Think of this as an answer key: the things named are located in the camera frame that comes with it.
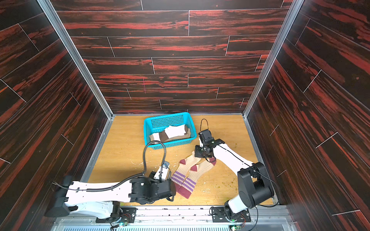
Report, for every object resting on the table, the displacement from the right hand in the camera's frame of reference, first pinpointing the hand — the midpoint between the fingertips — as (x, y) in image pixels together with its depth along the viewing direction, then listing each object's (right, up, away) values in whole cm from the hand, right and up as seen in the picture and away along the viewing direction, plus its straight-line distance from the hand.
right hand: (200, 151), depth 90 cm
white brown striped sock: (-21, +12, +12) cm, 27 cm away
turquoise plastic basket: (-30, +18, +17) cm, 39 cm away
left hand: (-20, -12, -16) cm, 28 cm away
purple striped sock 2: (-8, -19, -7) cm, 22 cm away
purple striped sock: (-10, -10, 0) cm, 14 cm away
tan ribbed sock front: (-8, +10, +11) cm, 17 cm away
